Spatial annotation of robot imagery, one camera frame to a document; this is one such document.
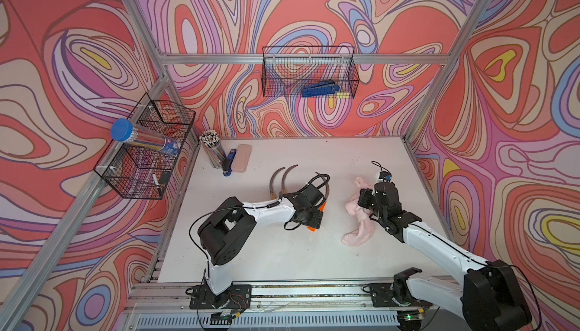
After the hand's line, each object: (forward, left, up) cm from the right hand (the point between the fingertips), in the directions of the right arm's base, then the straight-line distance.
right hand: (362, 196), depth 87 cm
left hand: (-6, +18, -8) cm, 20 cm away
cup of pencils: (+24, +62, +9) cm, 67 cm away
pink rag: (-13, +1, -3) cm, 13 cm away
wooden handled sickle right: (+8, +31, -8) cm, 33 cm away
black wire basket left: (+3, +78, +18) cm, 80 cm away
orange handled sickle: (+2, +14, -10) cm, 17 cm away
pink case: (+26, +51, -5) cm, 58 cm away
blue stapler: (+27, +57, -4) cm, 63 cm away
